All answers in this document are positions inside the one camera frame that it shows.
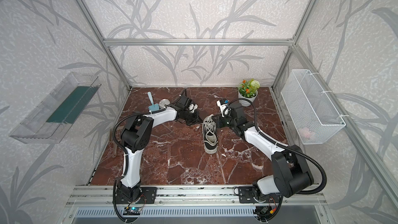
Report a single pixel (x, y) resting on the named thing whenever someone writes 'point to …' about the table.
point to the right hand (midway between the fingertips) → (213, 113)
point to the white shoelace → (210, 126)
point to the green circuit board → (132, 211)
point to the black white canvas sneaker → (210, 148)
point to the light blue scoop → (154, 107)
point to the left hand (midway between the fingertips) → (205, 116)
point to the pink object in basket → (304, 131)
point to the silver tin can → (162, 102)
